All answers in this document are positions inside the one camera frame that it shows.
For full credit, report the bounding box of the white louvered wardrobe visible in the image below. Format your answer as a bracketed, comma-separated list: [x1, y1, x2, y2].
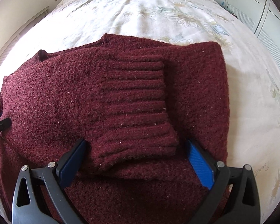
[223, 0, 280, 68]

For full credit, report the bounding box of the dark red knitted sweater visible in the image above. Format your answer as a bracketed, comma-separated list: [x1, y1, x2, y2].
[0, 34, 230, 223]

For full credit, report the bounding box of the white floral bed duvet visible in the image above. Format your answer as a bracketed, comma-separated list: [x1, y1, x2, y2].
[0, 0, 280, 221]

